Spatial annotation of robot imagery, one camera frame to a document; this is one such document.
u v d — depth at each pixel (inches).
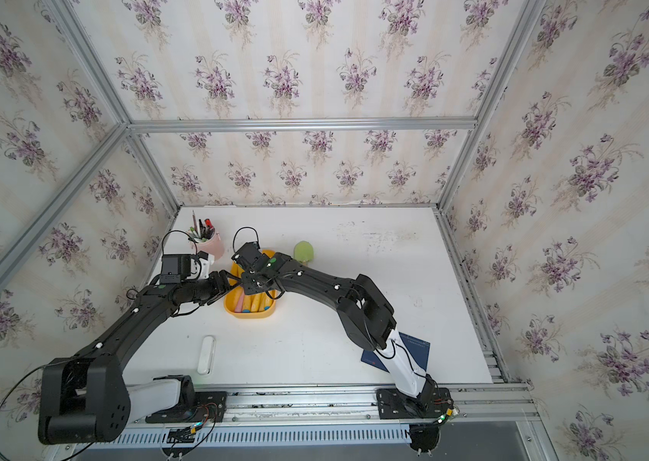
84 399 15.7
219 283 29.5
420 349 32.2
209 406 28.8
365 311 20.4
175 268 26.6
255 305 34.8
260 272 25.5
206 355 31.0
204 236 38.3
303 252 41.4
